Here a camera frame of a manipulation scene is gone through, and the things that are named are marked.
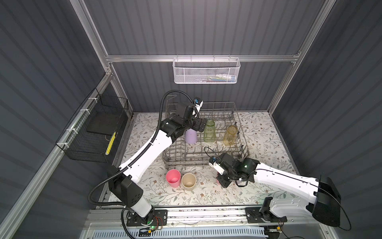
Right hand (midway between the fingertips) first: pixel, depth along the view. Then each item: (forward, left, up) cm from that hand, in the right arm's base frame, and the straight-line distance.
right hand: (219, 178), depth 77 cm
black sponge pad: (+20, +59, +21) cm, 66 cm away
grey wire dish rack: (+23, +15, -10) cm, 29 cm away
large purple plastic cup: (+26, +16, +2) cm, 31 cm away
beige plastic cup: (+1, +17, -8) cm, 19 cm away
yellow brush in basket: (+9, +53, +19) cm, 57 cm away
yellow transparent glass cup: (+28, -9, -2) cm, 30 cm away
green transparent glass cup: (+27, +4, +5) cm, 28 cm away
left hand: (+22, +10, +23) cm, 33 cm away
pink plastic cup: (+3, +26, -8) cm, 27 cm away
